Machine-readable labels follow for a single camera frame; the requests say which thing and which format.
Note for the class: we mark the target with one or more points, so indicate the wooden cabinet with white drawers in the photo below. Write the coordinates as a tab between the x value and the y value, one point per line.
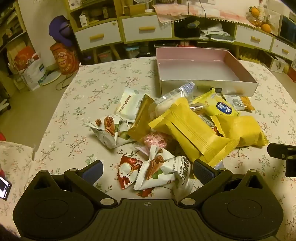
119	27

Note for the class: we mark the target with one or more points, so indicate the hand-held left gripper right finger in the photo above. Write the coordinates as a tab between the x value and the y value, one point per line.
203	172

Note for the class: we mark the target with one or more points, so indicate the orange fruit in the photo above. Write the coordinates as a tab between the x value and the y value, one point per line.
266	27
254	11

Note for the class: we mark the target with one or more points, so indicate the red and white snack packet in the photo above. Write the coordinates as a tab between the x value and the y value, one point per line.
126	171

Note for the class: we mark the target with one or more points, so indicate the yellow egg tray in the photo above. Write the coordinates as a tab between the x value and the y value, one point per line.
247	56

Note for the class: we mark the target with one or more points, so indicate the white round floor stand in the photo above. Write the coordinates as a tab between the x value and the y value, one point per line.
53	77

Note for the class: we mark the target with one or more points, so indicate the clear plastic storage container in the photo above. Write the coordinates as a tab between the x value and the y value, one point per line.
130	52

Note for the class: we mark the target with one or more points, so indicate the golden brown snack packet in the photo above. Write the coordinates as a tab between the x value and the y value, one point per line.
141	115

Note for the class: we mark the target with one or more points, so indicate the white pecan packet black lettering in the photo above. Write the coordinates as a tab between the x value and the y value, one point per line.
161	169

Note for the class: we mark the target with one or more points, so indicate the purple plush toy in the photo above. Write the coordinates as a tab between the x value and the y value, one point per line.
60	30

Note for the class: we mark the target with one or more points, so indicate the brown cardboard box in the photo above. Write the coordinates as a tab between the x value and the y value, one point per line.
135	9

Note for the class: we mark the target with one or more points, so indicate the pink snack packet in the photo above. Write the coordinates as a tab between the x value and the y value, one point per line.
155	140

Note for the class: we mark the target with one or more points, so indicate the shallow pink-lined cardboard box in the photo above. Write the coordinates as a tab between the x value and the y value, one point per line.
196	69

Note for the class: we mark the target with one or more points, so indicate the white red-striped snack packet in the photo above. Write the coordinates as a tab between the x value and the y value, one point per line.
129	104

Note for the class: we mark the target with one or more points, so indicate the small white carton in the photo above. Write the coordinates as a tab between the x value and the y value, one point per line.
83	18

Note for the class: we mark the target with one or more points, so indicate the small black oven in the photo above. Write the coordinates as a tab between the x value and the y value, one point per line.
288	30

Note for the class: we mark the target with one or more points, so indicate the orange patterned bag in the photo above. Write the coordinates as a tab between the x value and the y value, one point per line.
63	59

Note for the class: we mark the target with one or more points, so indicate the pile of papers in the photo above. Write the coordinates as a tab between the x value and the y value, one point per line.
215	32

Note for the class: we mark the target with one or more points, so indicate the white floral box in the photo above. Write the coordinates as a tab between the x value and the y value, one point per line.
277	64

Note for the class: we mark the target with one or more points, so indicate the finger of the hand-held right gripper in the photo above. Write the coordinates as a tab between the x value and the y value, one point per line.
277	149

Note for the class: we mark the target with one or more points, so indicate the white shopping bag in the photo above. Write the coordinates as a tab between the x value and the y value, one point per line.
34	74

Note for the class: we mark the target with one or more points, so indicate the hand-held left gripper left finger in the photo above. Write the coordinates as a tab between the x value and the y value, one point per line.
92	172

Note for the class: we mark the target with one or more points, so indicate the black smartphone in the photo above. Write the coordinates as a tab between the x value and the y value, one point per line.
5	187

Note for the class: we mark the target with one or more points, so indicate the yellow packet with blue label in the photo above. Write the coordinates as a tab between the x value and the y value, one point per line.
219	105

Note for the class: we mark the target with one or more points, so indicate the white pecan packet green print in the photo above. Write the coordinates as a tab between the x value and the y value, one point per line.
108	129

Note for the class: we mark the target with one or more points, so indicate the cluttered wooden shelf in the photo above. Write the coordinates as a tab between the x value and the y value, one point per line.
9	34

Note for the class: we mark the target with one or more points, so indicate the large plain yellow snack packet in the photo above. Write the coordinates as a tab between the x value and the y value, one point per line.
192	132
245	129

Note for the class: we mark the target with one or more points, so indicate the floral chair cover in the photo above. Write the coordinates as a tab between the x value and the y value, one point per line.
13	162

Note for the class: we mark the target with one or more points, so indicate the red printed bag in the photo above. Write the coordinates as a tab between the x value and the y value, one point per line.
23	56

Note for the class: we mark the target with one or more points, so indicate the black bag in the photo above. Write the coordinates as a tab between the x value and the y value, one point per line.
185	31

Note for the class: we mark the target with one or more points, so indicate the grey and orange snack packet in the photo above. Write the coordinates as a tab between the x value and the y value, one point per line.
240	103

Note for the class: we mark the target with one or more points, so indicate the pink tasselled cabinet runner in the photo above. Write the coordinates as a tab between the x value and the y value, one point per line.
208	11

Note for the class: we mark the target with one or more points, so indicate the clear packet with white cake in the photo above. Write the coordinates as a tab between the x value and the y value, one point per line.
161	106

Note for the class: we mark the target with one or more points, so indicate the floral tablecloth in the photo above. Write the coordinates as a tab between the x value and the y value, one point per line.
92	81

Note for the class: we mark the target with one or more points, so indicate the small white desk fan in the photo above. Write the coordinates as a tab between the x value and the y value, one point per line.
145	4

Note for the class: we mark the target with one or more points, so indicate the white gift bag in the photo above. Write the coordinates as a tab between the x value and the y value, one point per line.
274	18

